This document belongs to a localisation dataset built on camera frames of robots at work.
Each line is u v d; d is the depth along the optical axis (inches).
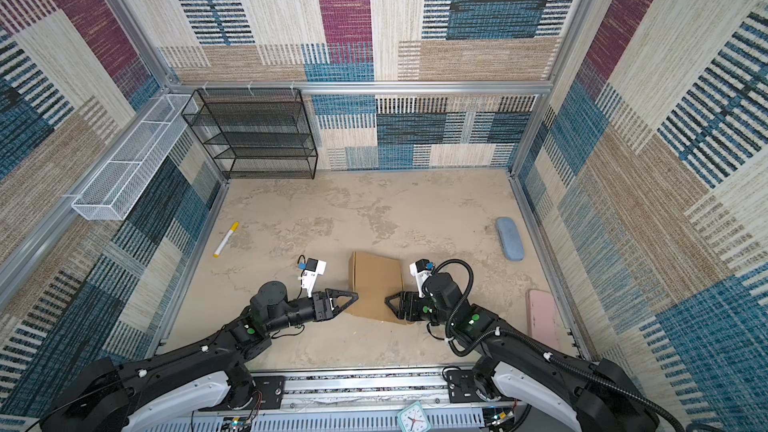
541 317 32.2
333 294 26.7
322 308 25.6
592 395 16.4
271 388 29.6
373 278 34.3
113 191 27.7
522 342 20.7
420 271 29.5
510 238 38.9
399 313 28.1
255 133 43.4
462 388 28.8
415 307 27.9
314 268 28.5
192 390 22.1
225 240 40.0
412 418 27.0
